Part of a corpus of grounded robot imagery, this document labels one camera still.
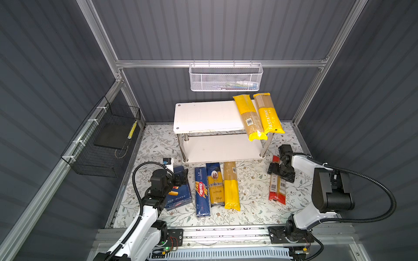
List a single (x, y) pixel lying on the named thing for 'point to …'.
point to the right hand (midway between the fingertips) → (279, 176)
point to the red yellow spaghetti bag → (277, 186)
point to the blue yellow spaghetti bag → (216, 184)
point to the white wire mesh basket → (225, 76)
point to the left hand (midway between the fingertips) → (179, 169)
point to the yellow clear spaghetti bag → (232, 200)
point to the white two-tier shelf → (214, 131)
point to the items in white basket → (238, 85)
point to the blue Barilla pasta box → (181, 195)
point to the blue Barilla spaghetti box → (202, 192)
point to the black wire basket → (98, 148)
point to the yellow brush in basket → (132, 130)
